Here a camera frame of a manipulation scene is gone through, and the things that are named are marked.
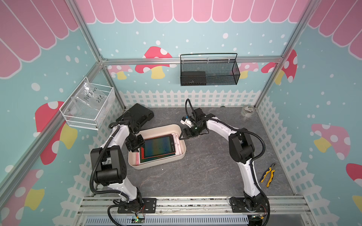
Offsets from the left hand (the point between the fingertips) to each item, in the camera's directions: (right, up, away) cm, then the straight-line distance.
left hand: (142, 149), depth 87 cm
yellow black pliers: (+79, -13, -2) cm, 80 cm away
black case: (-12, +25, +28) cm, 40 cm away
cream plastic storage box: (-1, +9, +15) cm, 18 cm away
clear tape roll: (+79, +26, +29) cm, 88 cm away
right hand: (+26, +7, +6) cm, 27 cm away
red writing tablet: (+8, 0, +8) cm, 11 cm away
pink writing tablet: (-2, -8, +1) cm, 8 cm away
